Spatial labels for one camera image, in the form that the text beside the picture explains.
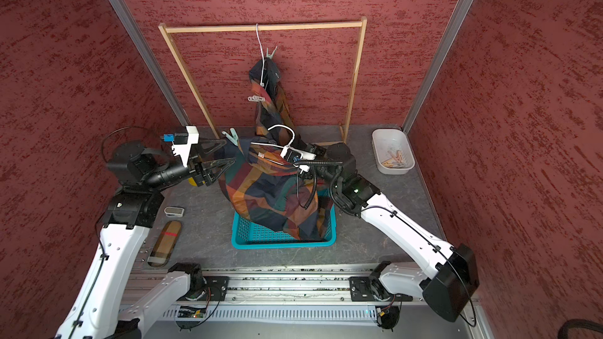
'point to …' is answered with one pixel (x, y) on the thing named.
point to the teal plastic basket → (246, 235)
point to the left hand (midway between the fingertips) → (227, 155)
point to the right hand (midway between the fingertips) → (291, 150)
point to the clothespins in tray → (396, 161)
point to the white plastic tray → (392, 151)
